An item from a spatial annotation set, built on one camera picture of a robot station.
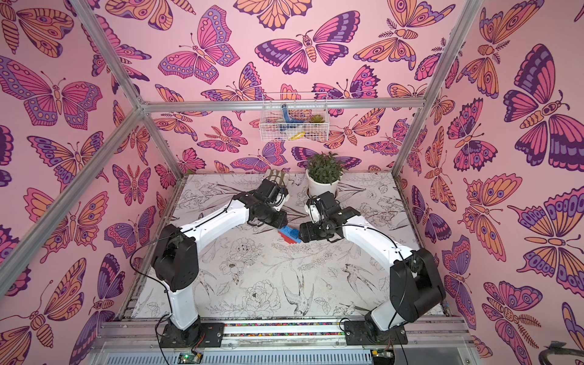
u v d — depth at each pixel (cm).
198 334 67
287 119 94
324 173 97
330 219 64
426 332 75
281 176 120
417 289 43
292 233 88
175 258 49
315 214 82
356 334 73
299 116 95
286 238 93
